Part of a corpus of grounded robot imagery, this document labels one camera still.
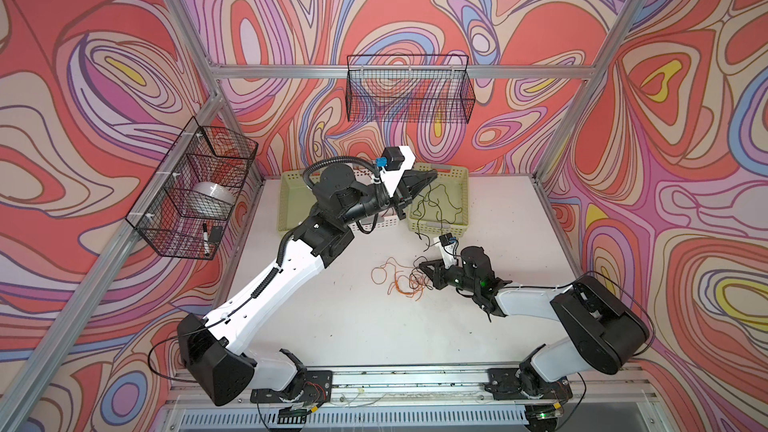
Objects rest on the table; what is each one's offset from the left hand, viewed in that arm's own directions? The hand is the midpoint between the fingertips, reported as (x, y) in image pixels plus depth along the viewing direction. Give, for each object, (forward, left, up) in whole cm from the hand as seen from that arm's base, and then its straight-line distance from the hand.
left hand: (435, 174), depth 56 cm
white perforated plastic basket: (+19, +10, -40) cm, 46 cm away
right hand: (+1, -2, -41) cm, 41 cm away
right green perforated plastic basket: (+31, -12, -47) cm, 57 cm away
